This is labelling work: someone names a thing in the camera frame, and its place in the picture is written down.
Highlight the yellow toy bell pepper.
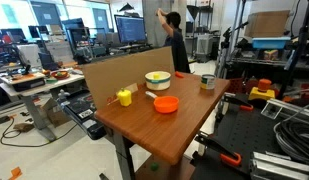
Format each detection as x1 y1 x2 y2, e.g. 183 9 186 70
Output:
116 87 133 108

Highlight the brown cardboard board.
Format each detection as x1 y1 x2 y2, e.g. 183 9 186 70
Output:
81 46 176 111

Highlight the person in dark shirt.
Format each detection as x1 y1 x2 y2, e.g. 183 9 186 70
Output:
155 7 192 74

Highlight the tin can with silver lid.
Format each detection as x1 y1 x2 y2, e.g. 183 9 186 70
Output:
200 73 217 90

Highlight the computer monitor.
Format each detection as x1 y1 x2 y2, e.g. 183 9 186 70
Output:
114 14 148 45

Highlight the grey metal table leg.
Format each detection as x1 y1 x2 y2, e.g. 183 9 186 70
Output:
112 129 137 180

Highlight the green ball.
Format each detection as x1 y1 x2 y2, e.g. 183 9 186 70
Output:
149 161 160 172

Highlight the red bowl with toy fruit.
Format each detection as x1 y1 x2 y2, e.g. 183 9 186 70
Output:
51 70 71 81

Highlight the white standing desk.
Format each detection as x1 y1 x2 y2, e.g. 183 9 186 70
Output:
0 68 86 142

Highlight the colourful toy box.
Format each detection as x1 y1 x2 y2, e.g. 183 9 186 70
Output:
262 49 280 61

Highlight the blue plastic bin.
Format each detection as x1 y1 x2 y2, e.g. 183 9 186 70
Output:
251 36 291 50

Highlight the large cardboard box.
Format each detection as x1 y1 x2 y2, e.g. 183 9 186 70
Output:
244 9 291 38

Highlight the orange floor marker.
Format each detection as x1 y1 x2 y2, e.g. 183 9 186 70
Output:
8 166 24 180

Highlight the black clamp with orange handle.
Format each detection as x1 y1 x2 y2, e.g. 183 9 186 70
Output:
194 131 243 168
223 92 255 112

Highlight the black camera tripod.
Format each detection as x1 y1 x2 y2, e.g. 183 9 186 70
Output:
214 21 250 80

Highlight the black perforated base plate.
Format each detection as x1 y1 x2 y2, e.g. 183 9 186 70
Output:
190 98 309 180

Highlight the black floor cable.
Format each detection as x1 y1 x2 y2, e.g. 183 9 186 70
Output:
0 116 78 148

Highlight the aluminium extrusion frame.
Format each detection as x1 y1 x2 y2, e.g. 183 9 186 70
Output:
249 151 309 180

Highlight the grey cable bundle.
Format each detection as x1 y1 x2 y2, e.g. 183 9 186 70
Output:
273 103 309 166

